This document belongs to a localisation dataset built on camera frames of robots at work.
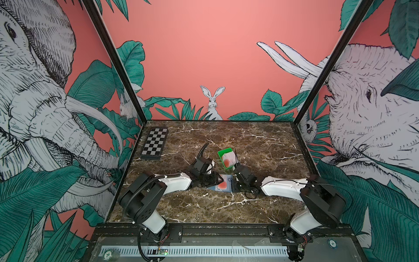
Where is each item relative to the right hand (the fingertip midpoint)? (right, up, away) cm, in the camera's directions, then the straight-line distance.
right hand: (230, 183), depth 89 cm
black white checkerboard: (-48, +22, +15) cm, 54 cm away
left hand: (-4, +3, -2) cm, 5 cm away
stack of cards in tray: (0, +12, +11) cm, 16 cm away
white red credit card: (-4, -1, -1) cm, 4 cm away
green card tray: (-5, +15, +11) cm, 19 cm away
